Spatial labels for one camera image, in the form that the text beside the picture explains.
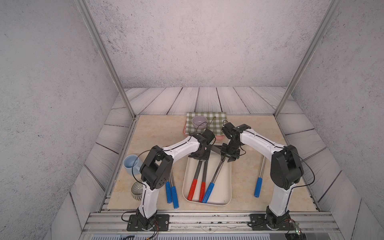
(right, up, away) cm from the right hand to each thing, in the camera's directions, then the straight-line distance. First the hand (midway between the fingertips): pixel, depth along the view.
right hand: (223, 158), depth 87 cm
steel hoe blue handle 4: (-27, -17, -4) cm, 32 cm away
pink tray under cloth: (-5, +13, -9) cm, 16 cm away
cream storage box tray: (-2, -18, -6) cm, 19 cm away
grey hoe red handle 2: (-16, -11, -6) cm, 21 cm away
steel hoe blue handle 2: (+20, -12, -2) cm, 24 cm away
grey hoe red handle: (-12, -15, -4) cm, 19 cm away
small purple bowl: (-14, +23, +25) cm, 37 cm away
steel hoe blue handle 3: (-30, -17, -6) cm, 35 cm away
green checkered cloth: (-1, +22, +30) cm, 37 cm away
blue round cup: (-54, -2, 0) cm, 54 cm away
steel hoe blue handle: (-9, -15, -9) cm, 20 cm away
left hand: (-10, -1, +4) cm, 10 cm away
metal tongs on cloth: (-1, +25, +32) cm, 41 cm away
